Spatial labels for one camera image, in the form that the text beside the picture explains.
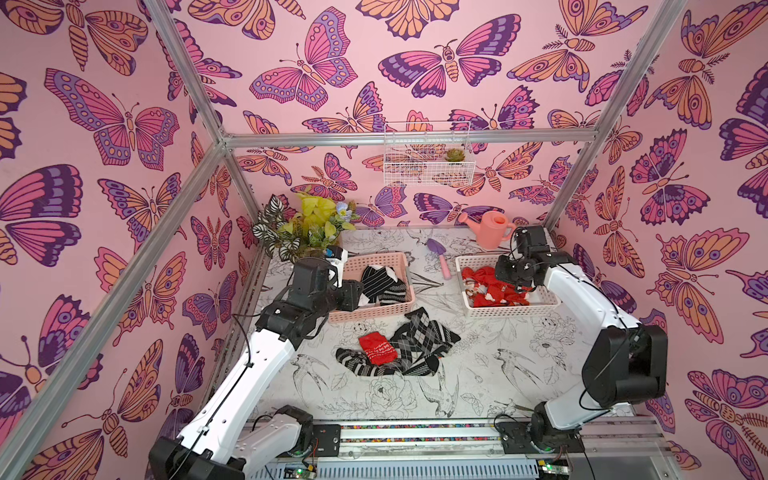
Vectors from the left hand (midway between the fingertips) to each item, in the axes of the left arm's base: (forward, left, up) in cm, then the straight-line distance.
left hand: (360, 282), depth 75 cm
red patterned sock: (-9, -4, -21) cm, 23 cm away
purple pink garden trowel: (+31, -26, -23) cm, 46 cm away
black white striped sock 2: (-13, +1, -21) cm, 25 cm away
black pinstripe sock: (+16, -2, -22) cm, 27 cm away
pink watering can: (+33, -44, -13) cm, 56 cm away
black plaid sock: (-4, -17, -22) cm, 28 cm away
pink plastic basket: (+21, +5, -22) cm, 31 cm away
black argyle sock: (-13, -18, -22) cm, 31 cm away
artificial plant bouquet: (+20, +18, -3) cm, 27 cm away
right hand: (+11, -41, -9) cm, 44 cm away
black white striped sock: (+11, -9, -23) cm, 27 cm away
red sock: (+15, -36, -18) cm, 43 cm away
